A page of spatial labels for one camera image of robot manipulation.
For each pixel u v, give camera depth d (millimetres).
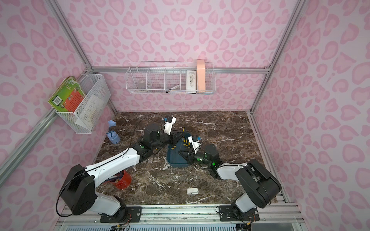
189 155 746
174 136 681
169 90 924
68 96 717
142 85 967
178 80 984
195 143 739
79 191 415
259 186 442
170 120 703
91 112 822
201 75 836
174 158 949
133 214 737
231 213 662
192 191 784
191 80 908
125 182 813
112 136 957
